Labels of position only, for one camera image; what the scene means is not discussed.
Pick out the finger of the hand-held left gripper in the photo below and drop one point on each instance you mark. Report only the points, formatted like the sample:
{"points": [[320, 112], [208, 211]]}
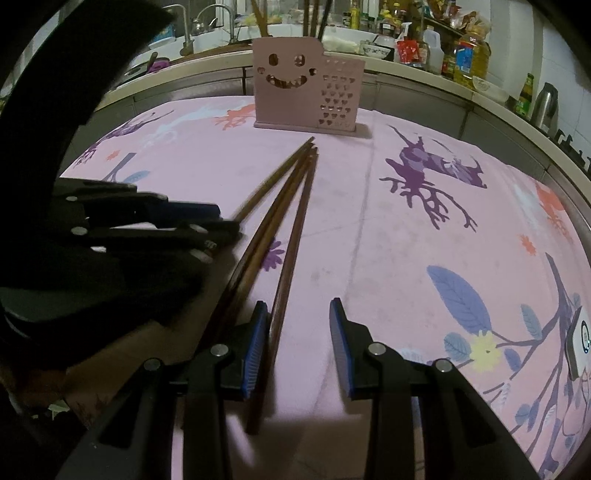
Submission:
{"points": [[207, 233], [194, 211]]}

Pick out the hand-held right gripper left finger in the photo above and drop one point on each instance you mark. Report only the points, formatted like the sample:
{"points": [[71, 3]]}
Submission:
{"points": [[256, 350]]}

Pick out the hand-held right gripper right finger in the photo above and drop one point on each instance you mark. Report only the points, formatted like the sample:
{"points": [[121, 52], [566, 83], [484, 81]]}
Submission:
{"points": [[341, 350]]}

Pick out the brown wooden chopstick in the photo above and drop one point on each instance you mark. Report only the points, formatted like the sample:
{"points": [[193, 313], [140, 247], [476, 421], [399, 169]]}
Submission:
{"points": [[295, 254], [277, 175], [272, 226]]}

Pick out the pink plastic utensil holder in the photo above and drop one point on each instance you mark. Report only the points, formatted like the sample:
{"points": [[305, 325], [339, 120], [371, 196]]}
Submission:
{"points": [[286, 101]]}

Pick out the pink printed tablecloth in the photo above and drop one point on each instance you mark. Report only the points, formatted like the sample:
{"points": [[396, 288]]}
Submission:
{"points": [[392, 277]]}

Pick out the purple cloth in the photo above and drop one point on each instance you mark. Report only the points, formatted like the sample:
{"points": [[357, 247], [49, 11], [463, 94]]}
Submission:
{"points": [[157, 64]]}

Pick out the square steel faucet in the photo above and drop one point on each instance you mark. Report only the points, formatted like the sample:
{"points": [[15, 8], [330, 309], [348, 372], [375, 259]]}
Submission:
{"points": [[184, 32]]}

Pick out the curved steel faucet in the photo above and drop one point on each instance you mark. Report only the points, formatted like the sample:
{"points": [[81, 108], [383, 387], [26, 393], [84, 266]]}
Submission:
{"points": [[226, 18]]}

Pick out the white plastic bag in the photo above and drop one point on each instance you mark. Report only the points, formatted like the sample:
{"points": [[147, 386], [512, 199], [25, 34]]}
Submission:
{"points": [[341, 40]]}

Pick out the small blue patterned bowl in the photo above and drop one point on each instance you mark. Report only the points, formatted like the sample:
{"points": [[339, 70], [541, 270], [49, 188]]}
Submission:
{"points": [[376, 51]]}

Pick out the yellow bottle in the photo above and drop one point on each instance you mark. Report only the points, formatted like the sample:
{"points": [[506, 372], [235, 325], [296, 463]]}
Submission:
{"points": [[354, 16]]}

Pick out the red plastic packet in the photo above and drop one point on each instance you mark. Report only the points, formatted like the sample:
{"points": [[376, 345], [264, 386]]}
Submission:
{"points": [[408, 53]]}

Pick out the dark sauce bottle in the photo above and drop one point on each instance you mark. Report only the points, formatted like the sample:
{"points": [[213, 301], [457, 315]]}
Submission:
{"points": [[388, 23]]}

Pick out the white plastic jug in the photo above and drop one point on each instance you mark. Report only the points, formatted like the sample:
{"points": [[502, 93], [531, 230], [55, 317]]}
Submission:
{"points": [[433, 53]]}

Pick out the white ceramic bowl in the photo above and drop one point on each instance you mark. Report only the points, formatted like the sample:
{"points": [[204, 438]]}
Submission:
{"points": [[490, 90]]}

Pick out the gas stove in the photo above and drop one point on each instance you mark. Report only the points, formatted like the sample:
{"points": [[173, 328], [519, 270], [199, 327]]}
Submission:
{"points": [[575, 147]]}

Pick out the green glass bottle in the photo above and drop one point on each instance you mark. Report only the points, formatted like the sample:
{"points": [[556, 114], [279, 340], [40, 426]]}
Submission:
{"points": [[525, 99]]}

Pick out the stainless steel kettle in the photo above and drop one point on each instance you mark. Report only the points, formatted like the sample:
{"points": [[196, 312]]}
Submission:
{"points": [[545, 108]]}

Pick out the large cooking oil bottle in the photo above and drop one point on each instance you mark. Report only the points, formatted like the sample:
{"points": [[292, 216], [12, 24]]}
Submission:
{"points": [[473, 60]]}

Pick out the shelf rack with packets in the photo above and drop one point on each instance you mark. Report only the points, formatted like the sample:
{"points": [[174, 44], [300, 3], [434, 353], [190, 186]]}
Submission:
{"points": [[452, 16]]}

